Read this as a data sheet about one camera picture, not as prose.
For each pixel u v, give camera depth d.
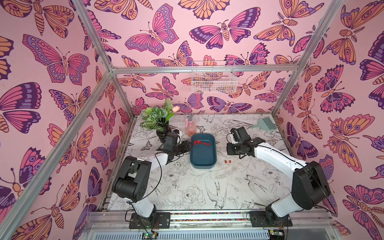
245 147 0.65
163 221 0.73
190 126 1.04
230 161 0.95
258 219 0.73
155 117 0.84
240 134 0.69
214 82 1.06
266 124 1.13
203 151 0.98
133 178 0.47
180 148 0.82
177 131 0.88
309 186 0.44
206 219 0.75
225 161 0.95
